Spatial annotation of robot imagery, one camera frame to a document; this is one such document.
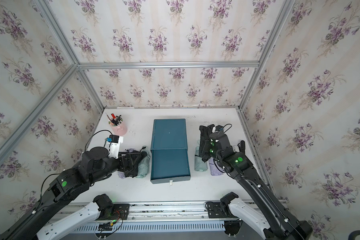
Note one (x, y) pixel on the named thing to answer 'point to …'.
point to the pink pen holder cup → (117, 125)
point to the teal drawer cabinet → (169, 155)
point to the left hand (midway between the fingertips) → (138, 156)
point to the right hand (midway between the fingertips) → (204, 144)
